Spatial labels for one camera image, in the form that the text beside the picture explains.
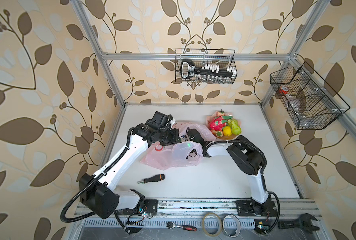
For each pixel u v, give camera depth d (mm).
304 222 694
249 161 525
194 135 756
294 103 706
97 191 385
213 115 1077
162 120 598
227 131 973
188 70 847
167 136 640
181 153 709
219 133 959
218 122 963
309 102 750
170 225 692
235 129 945
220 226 680
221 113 1044
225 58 911
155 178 820
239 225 707
